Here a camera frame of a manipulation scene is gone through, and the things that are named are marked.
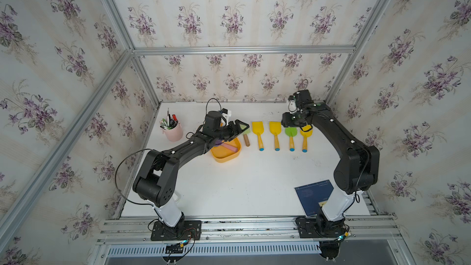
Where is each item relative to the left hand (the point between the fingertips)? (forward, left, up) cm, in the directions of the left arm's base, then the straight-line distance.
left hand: (247, 130), depth 84 cm
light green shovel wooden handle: (+11, 0, -17) cm, 20 cm away
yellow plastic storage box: (-5, +13, -14) cm, 19 cm away
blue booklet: (-24, -29, -16) cm, 41 cm away
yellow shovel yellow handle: (+15, -8, -17) cm, 24 cm away
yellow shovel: (+14, -19, -17) cm, 29 cm away
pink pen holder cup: (+7, +39, -7) cm, 40 cm away
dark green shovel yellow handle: (+11, -27, -17) cm, 34 cm away
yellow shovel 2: (+9, -35, -17) cm, 40 cm away
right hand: (+6, -22, -1) cm, 23 cm away
